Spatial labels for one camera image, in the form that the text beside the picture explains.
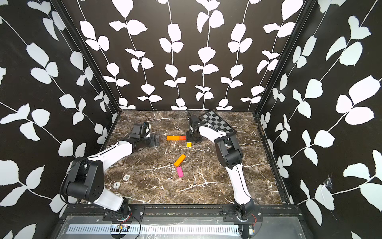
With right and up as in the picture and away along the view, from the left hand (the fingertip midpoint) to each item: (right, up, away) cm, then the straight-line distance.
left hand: (155, 137), depth 93 cm
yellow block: (+22, -6, +7) cm, 23 cm away
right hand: (+20, -2, +9) cm, 22 cm away
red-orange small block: (+17, -1, +11) cm, 20 cm away
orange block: (+10, -2, +13) cm, 16 cm away
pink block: (+17, -21, -5) cm, 27 cm away
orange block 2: (+16, -15, 0) cm, 22 cm away
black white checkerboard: (+40, +12, +18) cm, 45 cm away
